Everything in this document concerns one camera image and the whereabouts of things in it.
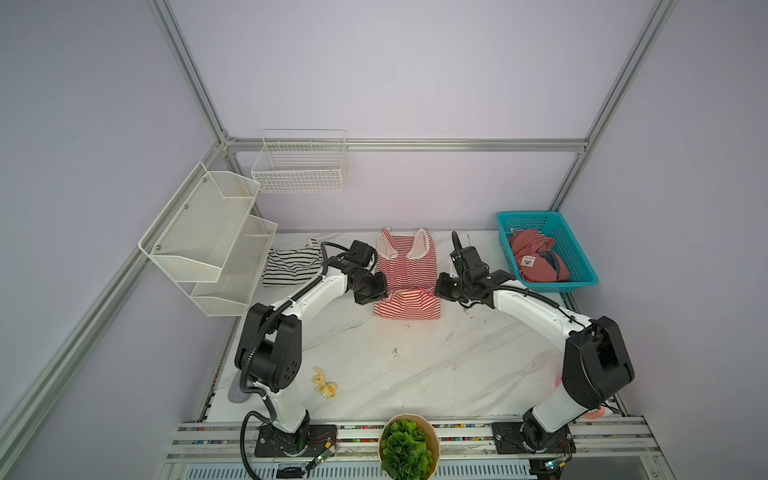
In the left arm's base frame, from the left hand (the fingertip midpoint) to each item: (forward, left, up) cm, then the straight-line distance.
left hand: (386, 295), depth 88 cm
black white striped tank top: (+19, +34, -10) cm, 40 cm away
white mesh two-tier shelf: (+12, +51, +12) cm, 54 cm away
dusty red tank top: (+18, -53, -5) cm, 56 cm away
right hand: (+2, -14, +2) cm, 14 cm away
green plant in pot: (-38, -5, -1) cm, 39 cm away
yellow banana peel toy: (-24, +15, -10) cm, 30 cm away
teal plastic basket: (+34, -63, -2) cm, 71 cm away
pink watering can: (-31, -52, -5) cm, 60 cm away
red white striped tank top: (+22, -8, -11) cm, 26 cm away
